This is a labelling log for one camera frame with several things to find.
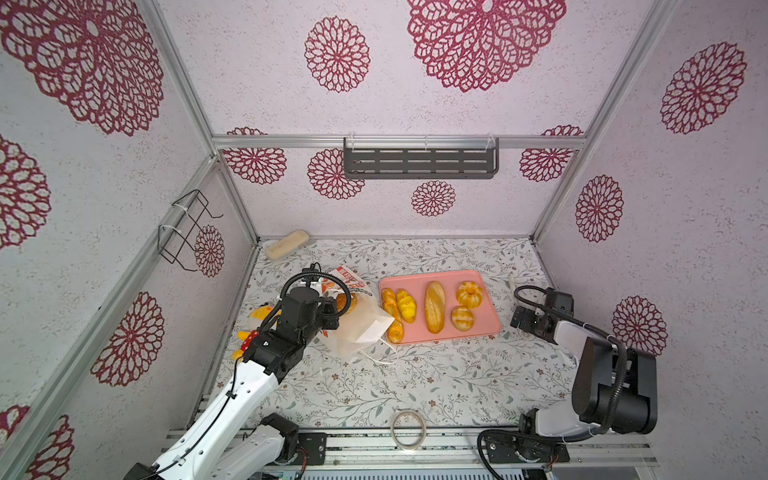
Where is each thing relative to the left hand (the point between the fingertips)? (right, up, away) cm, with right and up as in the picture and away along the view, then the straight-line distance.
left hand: (332, 305), depth 77 cm
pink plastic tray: (+47, -7, +21) cm, 52 cm away
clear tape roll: (+16, -33, -1) cm, 37 cm away
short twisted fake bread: (+21, -3, +20) cm, 29 cm away
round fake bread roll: (+38, -6, +17) cm, 42 cm away
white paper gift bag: (+9, -6, +12) cm, 16 cm away
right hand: (+60, -6, +16) cm, 63 cm away
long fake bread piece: (+17, -10, +15) cm, 25 cm away
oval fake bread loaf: (+30, -1, +20) cm, 36 cm away
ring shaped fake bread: (+42, +1, +22) cm, 48 cm away
